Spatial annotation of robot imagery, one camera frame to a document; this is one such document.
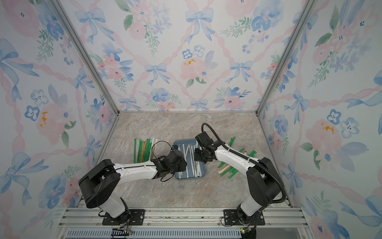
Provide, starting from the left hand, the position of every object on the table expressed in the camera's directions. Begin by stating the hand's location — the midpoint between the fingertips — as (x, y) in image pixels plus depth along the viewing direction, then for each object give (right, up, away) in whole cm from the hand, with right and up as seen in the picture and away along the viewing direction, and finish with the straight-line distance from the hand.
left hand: (187, 163), depth 88 cm
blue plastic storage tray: (+8, -2, -1) cm, 8 cm away
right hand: (+6, +4, -1) cm, 8 cm away
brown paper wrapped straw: (-29, +6, +9) cm, 31 cm away
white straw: (+4, +4, -7) cm, 8 cm away
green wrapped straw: (-31, +2, +7) cm, 32 cm away
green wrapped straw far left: (-35, +6, +9) cm, 36 cm away
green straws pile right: (+23, -3, +2) cm, 23 cm away
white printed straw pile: (-23, +8, +10) cm, 26 cm away
